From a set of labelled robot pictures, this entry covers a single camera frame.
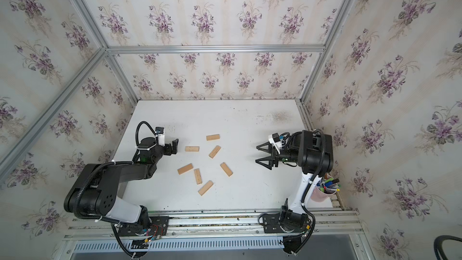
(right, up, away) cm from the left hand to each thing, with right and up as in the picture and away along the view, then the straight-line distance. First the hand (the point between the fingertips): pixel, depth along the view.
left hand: (169, 139), depth 93 cm
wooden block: (+12, -5, +2) cm, 14 cm away
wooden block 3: (+29, -13, -3) cm, 32 cm away
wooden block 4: (+17, -17, -7) cm, 25 cm away
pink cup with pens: (+73, -18, -20) cm, 78 cm away
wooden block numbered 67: (+9, -15, -4) cm, 18 cm away
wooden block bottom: (+21, -22, -10) cm, 32 cm away
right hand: (+48, -7, -7) cm, 49 cm away
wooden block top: (+22, 0, +8) cm, 23 cm away
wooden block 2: (+24, -7, +2) cm, 25 cm away
